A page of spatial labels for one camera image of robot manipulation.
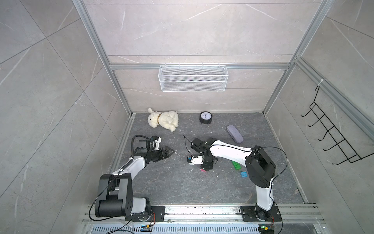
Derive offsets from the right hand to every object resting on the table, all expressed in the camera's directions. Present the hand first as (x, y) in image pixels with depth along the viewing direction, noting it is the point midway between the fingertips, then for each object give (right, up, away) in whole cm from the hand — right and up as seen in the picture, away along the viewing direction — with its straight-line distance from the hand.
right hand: (207, 164), depth 89 cm
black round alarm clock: (+2, +31, +25) cm, 40 cm away
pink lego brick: (-3, -3, -3) cm, 5 cm away
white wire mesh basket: (-9, +57, +12) cm, 59 cm away
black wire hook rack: (+57, +19, -23) cm, 65 cm away
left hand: (-24, +8, 0) cm, 25 cm away
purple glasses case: (+22, +18, +14) cm, 32 cm away
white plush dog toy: (-27, +28, +13) cm, 41 cm away
